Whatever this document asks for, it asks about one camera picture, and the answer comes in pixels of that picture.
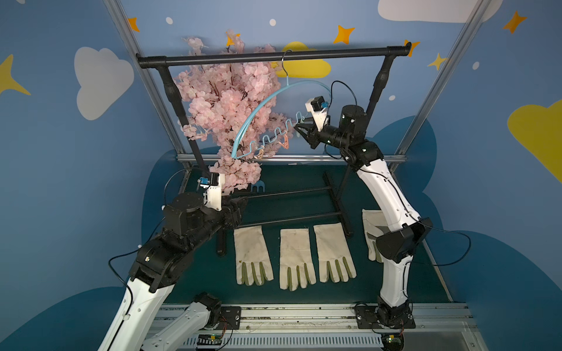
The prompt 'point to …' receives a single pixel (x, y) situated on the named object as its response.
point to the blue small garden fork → (258, 184)
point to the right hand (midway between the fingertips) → (301, 120)
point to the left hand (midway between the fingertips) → (239, 194)
